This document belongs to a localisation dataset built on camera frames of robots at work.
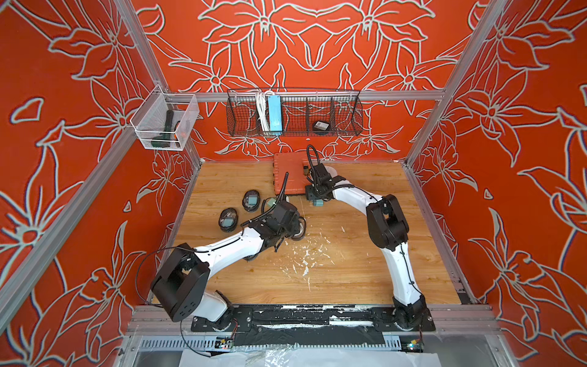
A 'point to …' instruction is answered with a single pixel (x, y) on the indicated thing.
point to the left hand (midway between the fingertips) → (296, 219)
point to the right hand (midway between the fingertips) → (307, 191)
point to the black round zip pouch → (228, 219)
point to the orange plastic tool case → (293, 164)
